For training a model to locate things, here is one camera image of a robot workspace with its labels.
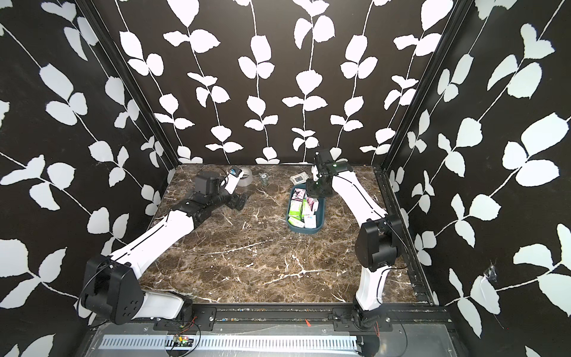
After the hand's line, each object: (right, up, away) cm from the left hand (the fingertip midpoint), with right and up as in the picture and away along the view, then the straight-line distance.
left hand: (240, 183), depth 84 cm
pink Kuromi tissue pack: (+22, -6, +17) cm, 29 cm away
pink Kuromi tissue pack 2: (+28, -8, 0) cm, 29 cm away
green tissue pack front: (+22, -16, +9) cm, 29 cm away
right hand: (+26, -3, +5) cm, 27 cm away
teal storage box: (+32, -15, +13) cm, 38 cm away
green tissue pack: (+21, -11, +13) cm, 27 cm away
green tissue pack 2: (+28, -16, +11) cm, 34 cm away
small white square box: (+24, +3, +31) cm, 39 cm away
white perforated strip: (+1, -52, -14) cm, 53 cm away
